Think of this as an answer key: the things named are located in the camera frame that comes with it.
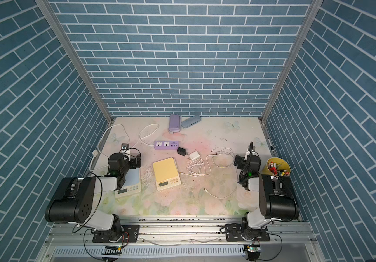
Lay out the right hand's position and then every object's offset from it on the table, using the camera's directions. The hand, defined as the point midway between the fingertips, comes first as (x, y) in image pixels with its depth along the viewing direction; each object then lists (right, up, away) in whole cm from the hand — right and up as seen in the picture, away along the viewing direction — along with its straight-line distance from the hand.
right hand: (248, 156), depth 95 cm
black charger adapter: (-40, +3, +5) cm, 40 cm away
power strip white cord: (-95, +1, +9) cm, 96 cm away
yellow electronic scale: (-47, -9, -5) cm, 48 cm away
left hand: (-67, +2, -1) cm, 67 cm away
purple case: (-47, +20, +21) cm, 55 cm away
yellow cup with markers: (+11, -4, -11) cm, 16 cm away
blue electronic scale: (-65, -14, -9) cm, 67 cm away
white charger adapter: (-32, 0, +4) cm, 32 cm away
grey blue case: (-35, +22, +20) cm, 46 cm away
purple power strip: (-50, +6, +8) cm, 51 cm away
